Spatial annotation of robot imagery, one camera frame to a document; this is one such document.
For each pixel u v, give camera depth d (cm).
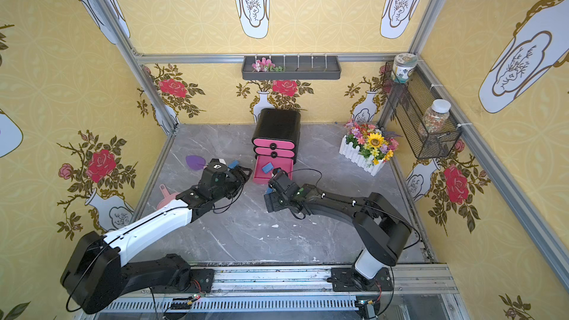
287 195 66
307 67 92
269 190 95
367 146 92
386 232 44
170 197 95
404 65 85
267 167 101
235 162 106
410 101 98
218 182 64
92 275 40
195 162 107
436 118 65
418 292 73
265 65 88
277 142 92
